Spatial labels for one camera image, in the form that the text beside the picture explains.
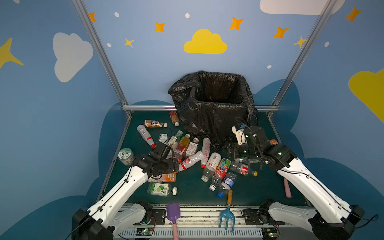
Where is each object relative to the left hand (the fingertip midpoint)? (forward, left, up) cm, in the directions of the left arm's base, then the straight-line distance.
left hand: (173, 168), depth 77 cm
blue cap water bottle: (-5, -29, -8) cm, 31 cm away
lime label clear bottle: (-8, +7, -10) cm, 15 cm away
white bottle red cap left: (+29, +24, -9) cm, 38 cm away
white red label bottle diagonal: (+10, -14, -6) cm, 18 cm away
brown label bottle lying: (+38, +19, -8) cm, 43 cm away
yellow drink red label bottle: (+19, -3, -8) cm, 20 cm away
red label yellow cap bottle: (+4, -40, -8) cm, 41 cm away
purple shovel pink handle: (-18, -1, -15) cm, 23 cm away
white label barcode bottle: (+6, -22, -7) cm, 24 cm away
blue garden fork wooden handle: (-19, -29, -12) cm, 37 cm away
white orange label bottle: (+23, -64, -8) cm, 69 cm away
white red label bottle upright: (+17, -19, -9) cm, 27 cm away
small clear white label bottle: (+32, +12, -17) cm, 38 cm away
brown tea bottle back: (+44, +4, -8) cm, 45 cm away
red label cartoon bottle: (+1, -26, -8) cm, 27 cm away
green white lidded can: (+10, +30, -6) cm, 32 cm away
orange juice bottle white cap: (-2, +2, -8) cm, 8 cm away
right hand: (+6, -28, +14) cm, 32 cm away
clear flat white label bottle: (+29, -7, -10) cm, 31 cm away
